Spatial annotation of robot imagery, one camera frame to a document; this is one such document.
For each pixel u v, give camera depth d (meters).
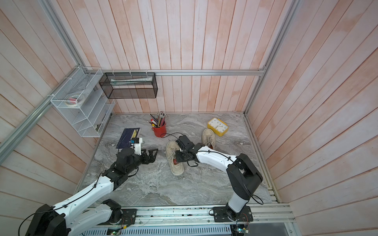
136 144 0.71
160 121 0.98
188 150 0.66
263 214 0.75
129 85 1.05
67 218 0.42
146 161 0.72
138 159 0.66
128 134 1.07
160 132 1.06
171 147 0.95
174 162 0.84
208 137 0.96
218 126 1.08
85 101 0.75
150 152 0.73
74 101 0.73
